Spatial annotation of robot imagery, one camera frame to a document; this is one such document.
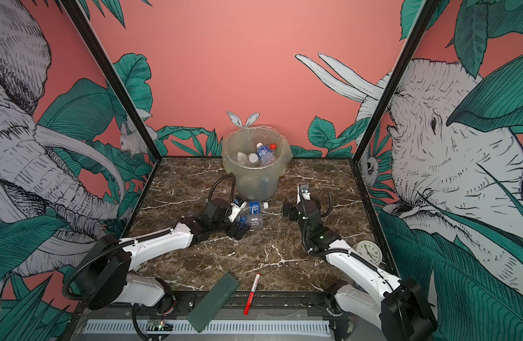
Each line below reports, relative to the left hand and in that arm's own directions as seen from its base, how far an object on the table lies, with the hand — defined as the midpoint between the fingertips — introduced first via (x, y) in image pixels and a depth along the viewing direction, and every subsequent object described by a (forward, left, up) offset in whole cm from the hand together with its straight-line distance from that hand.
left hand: (242, 217), depth 85 cm
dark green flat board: (-29, +10, -8) cm, 32 cm away
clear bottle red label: (+30, -14, +12) cm, 35 cm away
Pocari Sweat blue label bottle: (+1, -3, -5) cm, 6 cm away
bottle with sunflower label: (+22, -4, +12) cm, 25 cm away
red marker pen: (-30, -2, -9) cm, 31 cm away
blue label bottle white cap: (+24, -10, +13) cm, 29 cm away
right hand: (+4, -21, +10) cm, 23 cm away
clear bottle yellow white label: (+19, 0, +15) cm, 24 cm away
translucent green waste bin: (+19, -7, -1) cm, 20 cm away
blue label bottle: (+8, -5, -5) cm, 10 cm away
